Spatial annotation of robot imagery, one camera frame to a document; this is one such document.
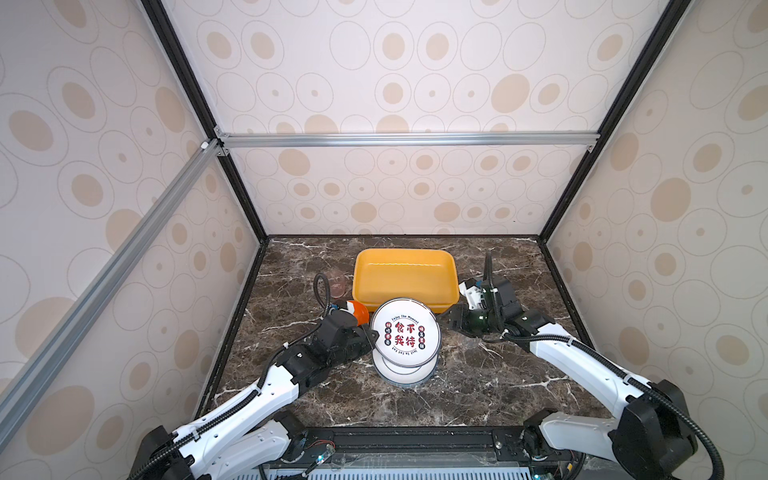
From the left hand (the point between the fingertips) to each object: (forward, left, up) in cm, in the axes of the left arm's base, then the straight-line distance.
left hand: (389, 333), depth 75 cm
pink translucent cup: (+26, +19, -15) cm, 35 cm away
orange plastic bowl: (+10, +9, -8) cm, 15 cm away
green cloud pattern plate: (-6, -4, -15) cm, 16 cm away
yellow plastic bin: (+30, -13, -16) cm, 36 cm away
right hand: (+5, -14, -3) cm, 15 cm away
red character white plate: (+3, -5, -5) cm, 8 cm away
